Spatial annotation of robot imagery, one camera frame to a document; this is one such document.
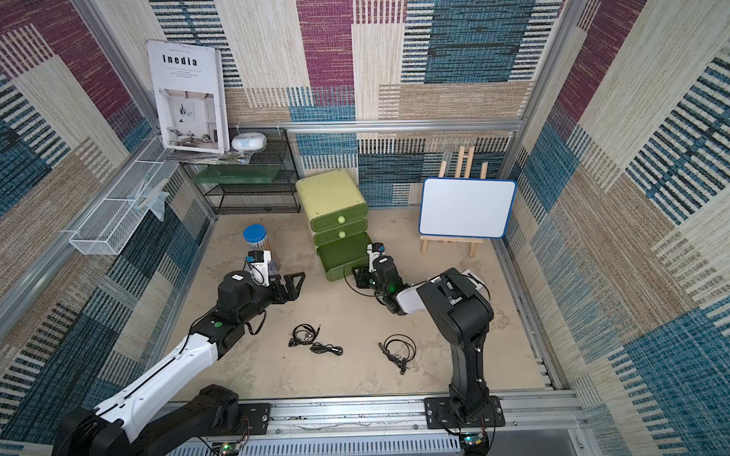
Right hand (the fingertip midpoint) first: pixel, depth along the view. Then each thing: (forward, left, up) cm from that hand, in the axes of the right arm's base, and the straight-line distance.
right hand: (354, 266), depth 97 cm
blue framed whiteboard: (+13, -37, +14) cm, 41 cm away
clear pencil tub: (+1, +29, +14) cm, 32 cm away
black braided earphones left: (-21, +14, -5) cm, 26 cm away
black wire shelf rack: (+21, +31, +22) cm, 43 cm away
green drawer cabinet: (+11, +5, +16) cm, 20 cm away
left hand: (-11, +16, +13) cm, 23 cm away
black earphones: (-25, -14, -6) cm, 30 cm away
